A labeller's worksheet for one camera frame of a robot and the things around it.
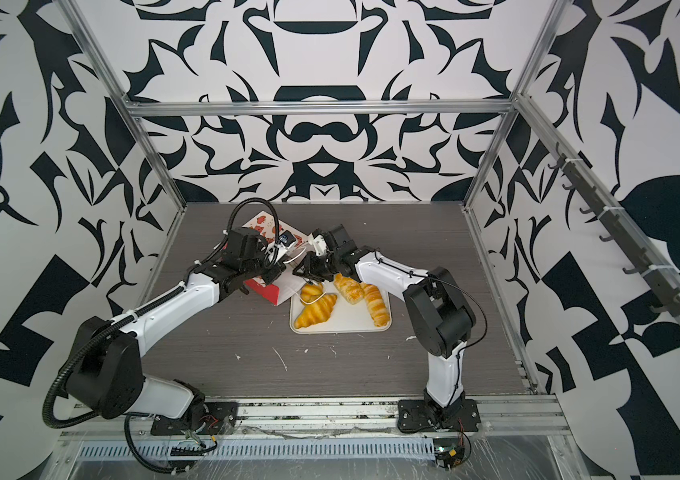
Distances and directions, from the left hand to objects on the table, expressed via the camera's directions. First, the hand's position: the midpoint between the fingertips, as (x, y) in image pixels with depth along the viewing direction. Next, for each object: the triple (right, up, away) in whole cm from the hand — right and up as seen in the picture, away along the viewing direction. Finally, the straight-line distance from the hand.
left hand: (285, 248), depth 86 cm
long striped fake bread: (+27, -17, +6) cm, 32 cm away
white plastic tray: (+16, -21, +4) cm, 27 cm away
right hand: (+3, -6, 0) cm, 7 cm away
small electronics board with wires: (+41, -47, -15) cm, 64 cm away
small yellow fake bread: (+6, -14, +7) cm, 16 cm away
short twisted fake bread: (+19, -13, +6) cm, 24 cm away
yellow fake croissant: (+9, -18, +1) cm, 20 cm away
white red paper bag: (0, +5, -14) cm, 15 cm away
